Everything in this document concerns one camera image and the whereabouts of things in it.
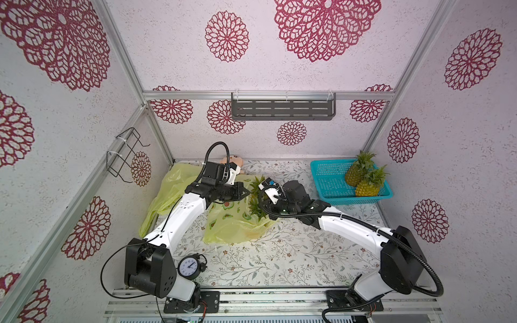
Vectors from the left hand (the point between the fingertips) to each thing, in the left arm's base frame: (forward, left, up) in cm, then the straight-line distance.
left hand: (248, 193), depth 81 cm
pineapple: (-5, -3, -3) cm, 6 cm away
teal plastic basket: (+26, -45, -22) cm, 56 cm away
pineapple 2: (+9, -55, -6) cm, 57 cm away
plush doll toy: (+32, +9, -14) cm, 36 cm away
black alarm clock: (-24, +23, -17) cm, 37 cm away
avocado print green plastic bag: (-7, +9, -11) cm, 16 cm away
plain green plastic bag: (+19, +37, -14) cm, 44 cm away
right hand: (-3, -4, -1) cm, 5 cm away
